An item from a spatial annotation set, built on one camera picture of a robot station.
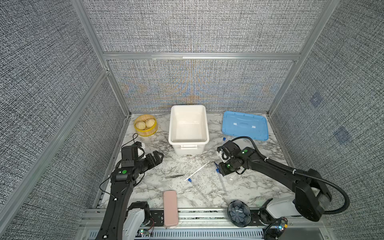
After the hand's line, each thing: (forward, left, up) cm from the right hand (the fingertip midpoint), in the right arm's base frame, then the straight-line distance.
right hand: (221, 169), depth 84 cm
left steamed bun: (+32, +53, +2) cm, 62 cm away
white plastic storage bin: (+30, +19, -3) cm, 35 cm away
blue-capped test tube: (-4, +18, -5) cm, 19 cm away
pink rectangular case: (-19, +27, -3) cm, 33 cm away
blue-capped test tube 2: (-4, 0, -6) cm, 7 cm away
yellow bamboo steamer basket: (+28, +48, 0) cm, 55 cm away
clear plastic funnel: (-4, -6, -5) cm, 9 cm away
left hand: (+2, +34, +10) cm, 36 cm away
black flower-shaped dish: (-21, -7, -6) cm, 23 cm away
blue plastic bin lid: (+39, -21, -6) cm, 44 cm away
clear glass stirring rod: (+2, +13, -6) cm, 15 cm away
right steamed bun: (+34, +47, +2) cm, 58 cm away
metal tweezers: (-2, +27, -5) cm, 28 cm away
